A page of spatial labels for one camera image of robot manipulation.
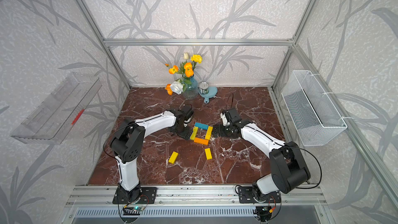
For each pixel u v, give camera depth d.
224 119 0.82
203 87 1.14
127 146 0.50
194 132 0.93
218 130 0.77
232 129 0.64
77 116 0.66
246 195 0.72
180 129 0.81
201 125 0.99
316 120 0.60
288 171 0.43
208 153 0.87
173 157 0.85
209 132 0.96
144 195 0.72
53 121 0.66
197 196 0.75
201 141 0.92
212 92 1.18
